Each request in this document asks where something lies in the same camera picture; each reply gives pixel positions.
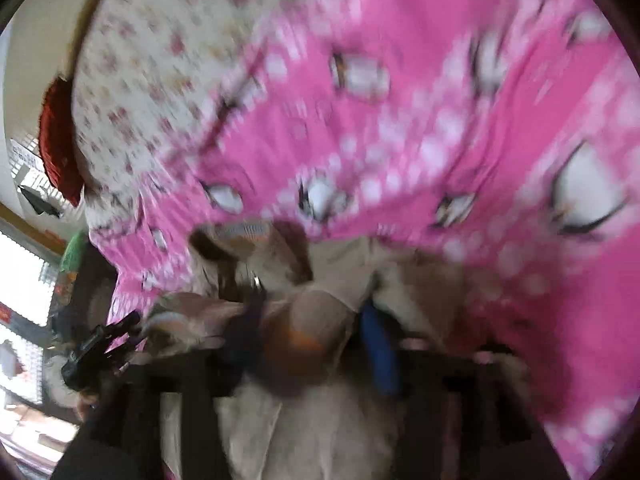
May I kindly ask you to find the beige zip jacket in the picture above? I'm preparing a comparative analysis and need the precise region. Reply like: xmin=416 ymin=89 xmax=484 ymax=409
xmin=142 ymin=219 xmax=532 ymax=480

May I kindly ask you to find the green plastic basket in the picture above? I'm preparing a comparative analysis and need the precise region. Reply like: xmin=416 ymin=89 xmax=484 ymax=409
xmin=60 ymin=231 xmax=90 ymax=273

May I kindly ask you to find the dark hanging cloth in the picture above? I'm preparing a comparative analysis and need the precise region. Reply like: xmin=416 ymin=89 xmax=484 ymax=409
xmin=18 ymin=184 xmax=63 ymax=219

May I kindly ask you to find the red cloth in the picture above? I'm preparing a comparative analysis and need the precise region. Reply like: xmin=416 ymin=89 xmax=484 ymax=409
xmin=38 ymin=76 xmax=85 ymax=207

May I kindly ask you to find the pink penguin print blanket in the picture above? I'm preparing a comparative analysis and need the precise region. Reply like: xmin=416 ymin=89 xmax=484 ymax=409
xmin=91 ymin=0 xmax=639 ymax=479

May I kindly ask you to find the floral print bed sheet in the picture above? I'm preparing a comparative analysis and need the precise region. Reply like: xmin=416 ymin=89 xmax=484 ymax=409
xmin=69 ymin=0 xmax=331 ymax=196

